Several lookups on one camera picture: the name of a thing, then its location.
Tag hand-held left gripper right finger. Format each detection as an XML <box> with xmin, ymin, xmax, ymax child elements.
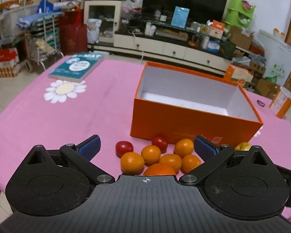
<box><xmin>179</xmin><ymin>135</ymin><xmax>269</xmax><ymax>185</ymax></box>

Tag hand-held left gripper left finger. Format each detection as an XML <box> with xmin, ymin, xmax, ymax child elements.
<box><xmin>27</xmin><ymin>135</ymin><xmax>116</xmax><ymax>185</ymax></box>

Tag orange kumquat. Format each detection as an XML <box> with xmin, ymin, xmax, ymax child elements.
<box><xmin>141</xmin><ymin>145</ymin><xmax>161</xmax><ymax>164</ymax></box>
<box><xmin>120</xmin><ymin>152</ymin><xmax>145</xmax><ymax>174</ymax></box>
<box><xmin>181</xmin><ymin>154</ymin><xmax>202</xmax><ymax>173</ymax></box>
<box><xmin>159</xmin><ymin>154</ymin><xmax>182</xmax><ymax>173</ymax></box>
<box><xmin>174</xmin><ymin>138</ymin><xmax>194</xmax><ymax>158</ymax></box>

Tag orange cardboard box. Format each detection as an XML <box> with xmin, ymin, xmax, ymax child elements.
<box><xmin>130</xmin><ymin>62</ymin><xmax>264</xmax><ymax>146</ymax></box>

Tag red cherry tomato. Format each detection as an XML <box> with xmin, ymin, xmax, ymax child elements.
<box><xmin>115</xmin><ymin>141</ymin><xmax>133</xmax><ymax>157</ymax></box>
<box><xmin>152</xmin><ymin>136</ymin><xmax>168</xmax><ymax>151</ymax></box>

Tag yellow passion fruit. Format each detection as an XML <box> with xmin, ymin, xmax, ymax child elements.
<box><xmin>235</xmin><ymin>142</ymin><xmax>252</xmax><ymax>151</ymax></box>

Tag large orange tangerine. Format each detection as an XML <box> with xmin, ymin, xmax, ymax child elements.
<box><xmin>143</xmin><ymin>163</ymin><xmax>177</xmax><ymax>176</ymax></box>

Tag pink flower-print tablecloth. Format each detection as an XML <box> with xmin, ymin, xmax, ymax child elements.
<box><xmin>0</xmin><ymin>56</ymin><xmax>291</xmax><ymax>226</ymax></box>

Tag small orange-white carton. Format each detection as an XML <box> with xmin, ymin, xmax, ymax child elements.
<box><xmin>269</xmin><ymin>86</ymin><xmax>291</xmax><ymax>119</ymax></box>

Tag open cardboard box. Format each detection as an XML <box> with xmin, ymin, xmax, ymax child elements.
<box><xmin>256</xmin><ymin>78</ymin><xmax>280</xmax><ymax>99</ymax></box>

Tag large orange-white carton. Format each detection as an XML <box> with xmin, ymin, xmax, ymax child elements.
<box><xmin>224</xmin><ymin>64</ymin><xmax>254</xmax><ymax>83</ymax></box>

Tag teal paperback book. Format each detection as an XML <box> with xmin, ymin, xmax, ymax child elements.
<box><xmin>48</xmin><ymin>53</ymin><xmax>105</xmax><ymax>83</ymax></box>

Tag dark green bag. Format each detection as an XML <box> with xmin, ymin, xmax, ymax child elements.
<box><xmin>219</xmin><ymin>40</ymin><xmax>237</xmax><ymax>60</ymax></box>

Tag blue-white tissue box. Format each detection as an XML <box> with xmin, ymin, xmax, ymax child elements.
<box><xmin>207</xmin><ymin>41</ymin><xmax>220</xmax><ymax>52</ymax></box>

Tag red gift bag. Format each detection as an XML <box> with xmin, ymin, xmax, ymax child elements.
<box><xmin>59</xmin><ymin>10</ymin><xmax>88</xmax><ymax>56</ymax></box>

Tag white television stand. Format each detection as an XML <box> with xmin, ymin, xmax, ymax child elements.
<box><xmin>113</xmin><ymin>17</ymin><xmax>236</xmax><ymax>74</ymax></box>

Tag brown cardboard box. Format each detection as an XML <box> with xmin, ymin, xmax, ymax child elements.
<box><xmin>229</xmin><ymin>25</ymin><xmax>255</xmax><ymax>50</ymax></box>

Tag white patterned pouch bag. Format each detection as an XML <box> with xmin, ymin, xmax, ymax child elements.
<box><xmin>87</xmin><ymin>19</ymin><xmax>102</xmax><ymax>44</ymax></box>

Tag orange-white snack box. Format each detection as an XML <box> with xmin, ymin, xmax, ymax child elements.
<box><xmin>209</xmin><ymin>20</ymin><xmax>225</xmax><ymax>39</ymax></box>

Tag red-white cartons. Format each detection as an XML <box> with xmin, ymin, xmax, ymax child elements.
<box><xmin>0</xmin><ymin>48</ymin><xmax>21</xmax><ymax>78</ymax></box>

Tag metal shopping trolley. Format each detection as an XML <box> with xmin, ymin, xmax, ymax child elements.
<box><xmin>16</xmin><ymin>0</ymin><xmax>65</xmax><ymax>72</ymax></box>

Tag light blue card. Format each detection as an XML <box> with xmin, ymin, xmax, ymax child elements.
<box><xmin>171</xmin><ymin>6</ymin><xmax>190</xmax><ymax>28</ymax></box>

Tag green stacking shelf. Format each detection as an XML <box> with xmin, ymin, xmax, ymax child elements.
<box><xmin>223</xmin><ymin>0</ymin><xmax>256</xmax><ymax>31</ymax></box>

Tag white glass-door cabinet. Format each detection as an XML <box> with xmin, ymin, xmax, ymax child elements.
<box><xmin>84</xmin><ymin>0</ymin><xmax>122</xmax><ymax>44</ymax></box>

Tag translucent storage bin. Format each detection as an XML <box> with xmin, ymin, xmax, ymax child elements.
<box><xmin>0</xmin><ymin>3</ymin><xmax>40</xmax><ymax>40</ymax></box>

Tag blue bag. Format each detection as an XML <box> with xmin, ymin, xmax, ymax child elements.
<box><xmin>37</xmin><ymin>0</ymin><xmax>55</xmax><ymax>14</ymax></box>

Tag black television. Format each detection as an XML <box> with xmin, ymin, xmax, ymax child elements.
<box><xmin>142</xmin><ymin>0</ymin><xmax>230</xmax><ymax>25</ymax></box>

